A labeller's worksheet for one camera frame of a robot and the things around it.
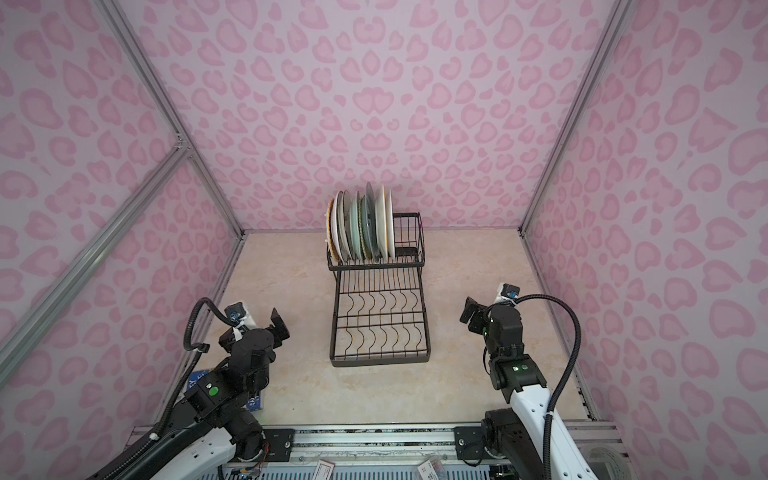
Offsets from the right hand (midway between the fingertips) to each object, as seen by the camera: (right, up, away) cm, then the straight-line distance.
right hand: (482, 301), depth 79 cm
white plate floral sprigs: (-36, +19, -7) cm, 41 cm away
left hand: (-57, -2, -5) cm, 57 cm away
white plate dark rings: (-37, +19, -7) cm, 43 cm away
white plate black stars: (-27, +21, -6) cm, 34 cm away
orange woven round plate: (-39, +18, -6) cm, 44 cm away
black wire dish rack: (-28, -4, +17) cm, 33 cm away
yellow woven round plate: (-32, +20, -6) cm, 38 cm away
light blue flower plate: (-33, +19, -7) cm, 38 cm away
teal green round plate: (-30, +13, -1) cm, 33 cm away
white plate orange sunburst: (-24, +20, -7) cm, 32 cm away
